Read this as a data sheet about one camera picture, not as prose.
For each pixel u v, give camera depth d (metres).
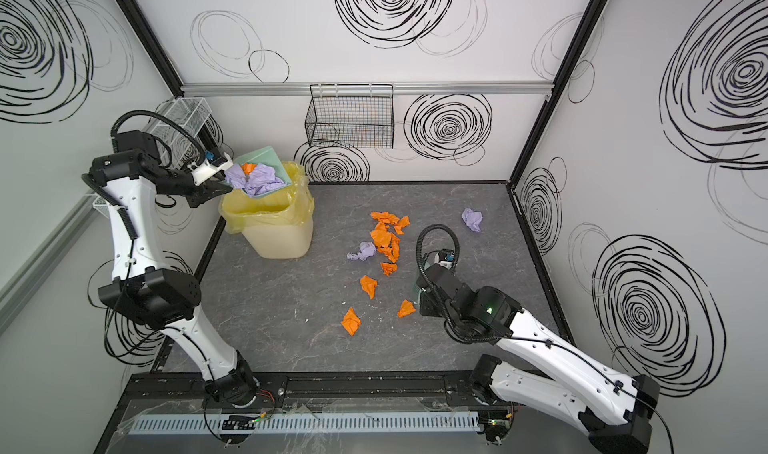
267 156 0.83
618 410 0.39
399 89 0.91
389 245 1.01
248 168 0.79
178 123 0.57
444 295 0.51
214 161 0.63
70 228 0.59
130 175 0.50
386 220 1.07
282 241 0.90
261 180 0.76
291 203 0.82
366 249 0.97
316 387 0.75
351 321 0.84
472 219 1.07
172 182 0.62
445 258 0.64
